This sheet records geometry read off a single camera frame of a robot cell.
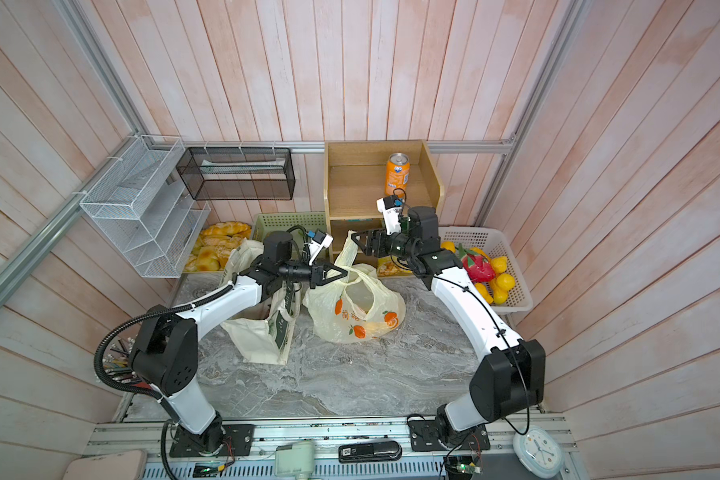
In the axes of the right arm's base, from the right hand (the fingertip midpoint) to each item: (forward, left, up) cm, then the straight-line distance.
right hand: (360, 235), depth 77 cm
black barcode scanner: (-45, -3, -26) cm, 52 cm away
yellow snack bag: (+11, -10, -27) cm, 31 cm away
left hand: (-8, +4, -9) cm, 12 cm away
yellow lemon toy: (+2, -47, -22) cm, 52 cm away
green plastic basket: (+32, +32, -26) cm, 53 cm away
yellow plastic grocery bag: (-13, +1, -15) cm, 20 cm away
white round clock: (-44, -43, -29) cm, 68 cm away
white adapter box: (-47, +14, -27) cm, 56 cm away
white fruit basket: (+21, -49, -25) cm, 59 cm away
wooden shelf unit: (+23, +2, +1) cm, 23 cm away
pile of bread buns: (+18, +55, -25) cm, 63 cm away
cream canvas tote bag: (-23, +24, -12) cm, 35 cm away
